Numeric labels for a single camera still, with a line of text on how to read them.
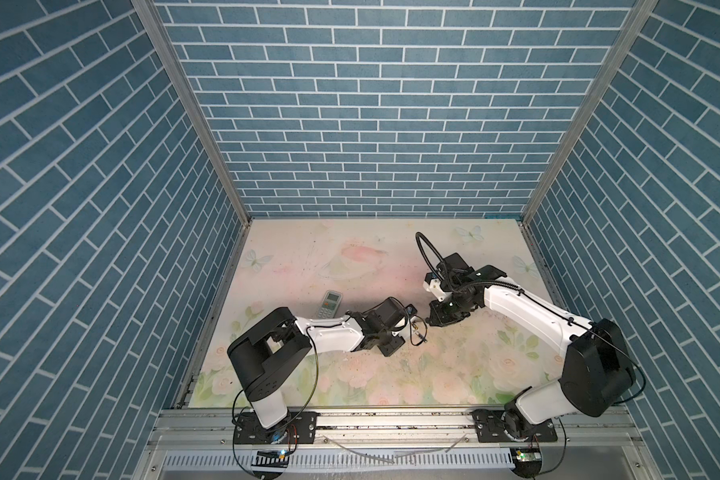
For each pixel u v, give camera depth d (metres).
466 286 0.60
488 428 0.74
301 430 0.74
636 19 0.72
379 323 0.69
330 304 0.94
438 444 0.72
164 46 0.75
